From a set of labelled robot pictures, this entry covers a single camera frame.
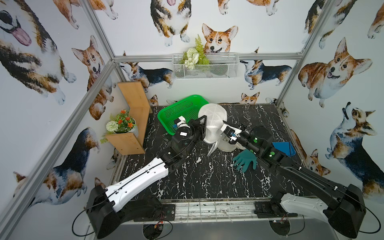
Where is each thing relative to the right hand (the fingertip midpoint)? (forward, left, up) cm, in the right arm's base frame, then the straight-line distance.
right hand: (229, 115), depth 69 cm
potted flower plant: (+5, +57, -11) cm, 58 cm away
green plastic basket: (+36, +24, -31) cm, 54 cm away
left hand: (-1, +10, +4) cm, 10 cm away
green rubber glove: (-7, -11, -33) cm, 35 cm away
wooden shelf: (-3, +53, -19) cm, 56 cm away
